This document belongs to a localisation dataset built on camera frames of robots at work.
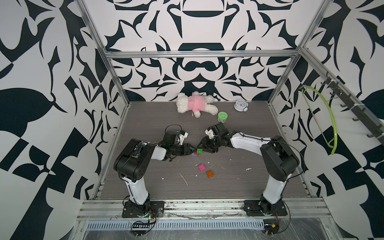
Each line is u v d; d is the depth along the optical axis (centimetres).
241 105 114
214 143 79
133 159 52
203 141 85
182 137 89
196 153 89
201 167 86
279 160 49
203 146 82
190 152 86
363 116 55
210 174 85
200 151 89
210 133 88
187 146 85
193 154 91
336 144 66
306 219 73
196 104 108
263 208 67
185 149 83
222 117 105
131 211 72
